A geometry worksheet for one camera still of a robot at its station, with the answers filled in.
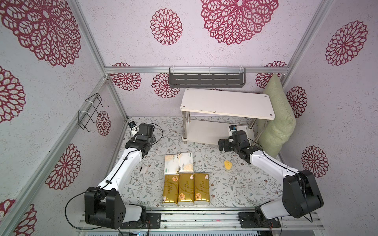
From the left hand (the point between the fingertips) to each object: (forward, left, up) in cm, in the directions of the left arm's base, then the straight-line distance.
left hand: (142, 139), depth 84 cm
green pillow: (-1, -71, +7) cm, 72 cm away
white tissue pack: (-9, -16, -14) cm, 23 cm away
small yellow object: (-8, -51, -17) cm, 55 cm away
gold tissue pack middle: (-25, -25, -11) cm, 37 cm away
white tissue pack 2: (-8, -25, -14) cm, 29 cm away
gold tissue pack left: (-24, -17, -11) cm, 32 cm away
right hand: (+3, -48, -5) cm, 49 cm away
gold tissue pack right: (-25, -33, -11) cm, 43 cm away
